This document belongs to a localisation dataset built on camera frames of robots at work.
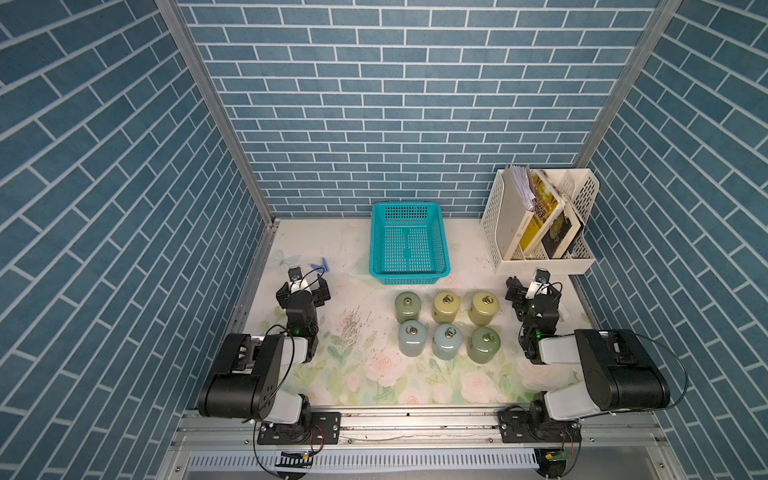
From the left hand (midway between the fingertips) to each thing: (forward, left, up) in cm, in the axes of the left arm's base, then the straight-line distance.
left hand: (311, 277), depth 90 cm
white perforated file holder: (+33, -91, +11) cm, 98 cm away
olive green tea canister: (-8, -41, -2) cm, 41 cm away
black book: (+16, -81, +5) cm, 83 cm away
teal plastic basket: (+22, -31, -9) cm, 39 cm away
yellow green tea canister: (-8, -29, -2) cm, 31 cm away
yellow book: (+18, -74, +14) cm, 77 cm away
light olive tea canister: (-9, -52, -2) cm, 53 cm away
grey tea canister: (-18, -40, -2) cm, 44 cm away
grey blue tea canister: (-18, -31, -3) cm, 35 cm away
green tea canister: (-19, -50, -3) cm, 54 cm away
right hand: (-1, -68, 0) cm, 68 cm away
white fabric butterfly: (+15, +14, -12) cm, 24 cm away
